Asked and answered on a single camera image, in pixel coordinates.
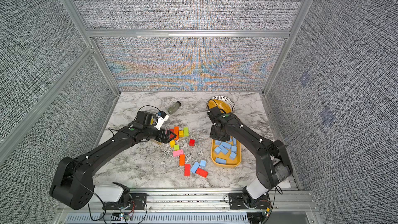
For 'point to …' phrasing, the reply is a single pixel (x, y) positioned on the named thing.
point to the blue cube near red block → (203, 163)
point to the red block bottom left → (187, 169)
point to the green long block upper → (186, 131)
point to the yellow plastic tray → (226, 154)
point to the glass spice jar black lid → (174, 107)
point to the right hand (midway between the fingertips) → (216, 133)
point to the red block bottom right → (202, 172)
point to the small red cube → (192, 142)
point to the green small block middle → (176, 147)
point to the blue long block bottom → (195, 167)
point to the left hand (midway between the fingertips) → (172, 132)
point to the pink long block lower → (178, 152)
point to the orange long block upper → (176, 131)
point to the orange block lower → (182, 159)
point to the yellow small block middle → (181, 133)
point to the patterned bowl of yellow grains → (223, 102)
